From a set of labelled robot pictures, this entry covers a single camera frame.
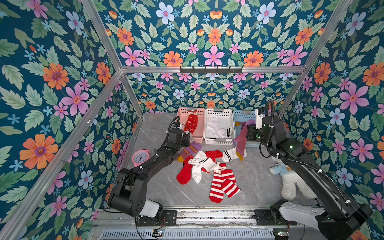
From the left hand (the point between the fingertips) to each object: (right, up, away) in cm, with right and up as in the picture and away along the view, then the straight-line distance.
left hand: (188, 134), depth 89 cm
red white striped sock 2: (+24, -28, -5) cm, 37 cm away
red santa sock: (+1, +7, +22) cm, 23 cm away
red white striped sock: (+16, -33, -9) cm, 38 cm away
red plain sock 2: (-2, -25, -1) cm, 25 cm away
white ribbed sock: (+7, -16, +2) cm, 18 cm away
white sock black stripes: (+28, +1, +18) cm, 33 cm away
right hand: (+33, +6, -17) cm, 38 cm away
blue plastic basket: (+38, +11, +26) cm, 47 cm away
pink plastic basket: (+5, -2, +18) cm, 19 cm away
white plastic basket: (+21, +4, +22) cm, 31 cm away
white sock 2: (+26, -14, +7) cm, 31 cm away
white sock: (+15, +1, +19) cm, 24 cm away
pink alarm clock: (-31, -14, +4) cm, 34 cm away
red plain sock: (+16, -13, +6) cm, 22 cm away
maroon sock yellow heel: (+30, -2, -9) cm, 31 cm away
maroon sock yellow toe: (0, -12, +8) cm, 14 cm away
